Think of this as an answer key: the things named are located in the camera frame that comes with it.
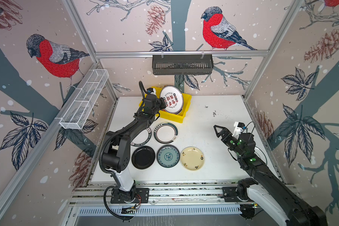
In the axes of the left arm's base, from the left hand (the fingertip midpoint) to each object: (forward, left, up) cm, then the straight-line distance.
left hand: (164, 97), depth 89 cm
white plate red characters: (+5, -6, -7) cm, 10 cm away
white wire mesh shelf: (-7, +46, +6) cm, 46 cm away
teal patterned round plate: (-29, -2, -24) cm, 38 cm away
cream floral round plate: (-31, -17, -23) cm, 43 cm away
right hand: (-22, -30, -6) cm, 38 cm away
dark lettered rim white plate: (-17, +16, -23) cm, 32 cm away
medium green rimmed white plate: (-13, 0, -23) cm, 27 cm away
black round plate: (-31, +13, -22) cm, 40 cm away
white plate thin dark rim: (-30, -61, -23) cm, 72 cm away
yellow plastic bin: (-1, 0, -17) cm, 17 cm away
